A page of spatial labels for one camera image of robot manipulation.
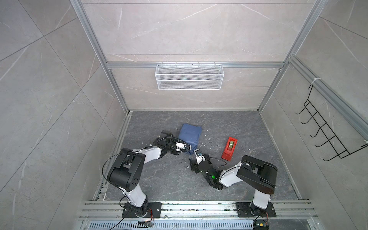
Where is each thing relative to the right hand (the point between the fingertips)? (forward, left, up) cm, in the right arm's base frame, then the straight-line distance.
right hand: (196, 157), depth 90 cm
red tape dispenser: (+1, -20, +3) cm, 20 cm away
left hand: (+10, +7, +4) cm, 13 cm away
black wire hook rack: (-1, -62, +28) cm, 68 cm away
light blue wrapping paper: (+16, +3, +3) cm, 17 cm away
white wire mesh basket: (+49, +4, +27) cm, 56 cm away
